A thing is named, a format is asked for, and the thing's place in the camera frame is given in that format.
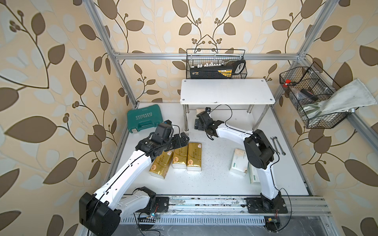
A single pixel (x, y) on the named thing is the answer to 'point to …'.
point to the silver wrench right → (283, 153)
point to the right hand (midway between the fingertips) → (203, 123)
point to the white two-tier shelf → (230, 94)
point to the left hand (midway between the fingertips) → (183, 140)
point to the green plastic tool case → (144, 117)
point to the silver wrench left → (273, 138)
